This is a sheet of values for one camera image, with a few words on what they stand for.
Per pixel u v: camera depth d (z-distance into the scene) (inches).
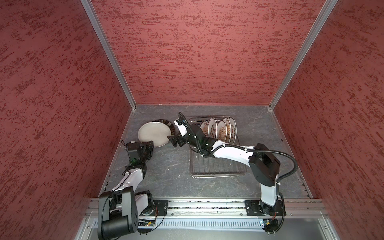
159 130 37.1
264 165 19.6
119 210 17.6
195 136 24.4
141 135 35.3
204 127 37.7
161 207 28.9
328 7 28.0
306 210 29.8
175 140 29.1
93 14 28.9
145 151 29.2
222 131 36.5
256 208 29.2
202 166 34.5
